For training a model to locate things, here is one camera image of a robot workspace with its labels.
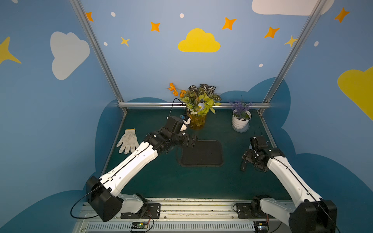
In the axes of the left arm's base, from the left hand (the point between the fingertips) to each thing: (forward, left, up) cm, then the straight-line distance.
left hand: (190, 134), depth 75 cm
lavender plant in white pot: (+28, -38, -15) cm, 49 cm away
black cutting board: (+4, -12, -28) cm, 31 cm away
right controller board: (-37, -37, -26) cm, 59 cm away
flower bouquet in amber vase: (+29, -6, -3) cm, 30 cm away
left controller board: (-38, +24, -26) cm, 52 cm away
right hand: (-5, -38, -15) cm, 41 cm away
